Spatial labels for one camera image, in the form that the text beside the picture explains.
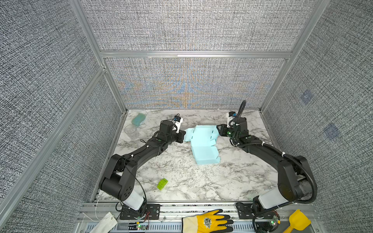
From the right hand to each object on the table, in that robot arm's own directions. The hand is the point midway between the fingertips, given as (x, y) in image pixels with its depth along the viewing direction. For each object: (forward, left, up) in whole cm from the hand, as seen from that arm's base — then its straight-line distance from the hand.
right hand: (218, 125), depth 90 cm
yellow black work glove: (-49, +8, -13) cm, 51 cm away
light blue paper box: (-3, +10, -9) cm, 14 cm away
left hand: (-5, +21, -1) cm, 21 cm away
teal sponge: (+18, +57, -13) cm, 62 cm away
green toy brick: (-31, +34, -13) cm, 48 cm away
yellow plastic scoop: (-48, -34, -16) cm, 61 cm away
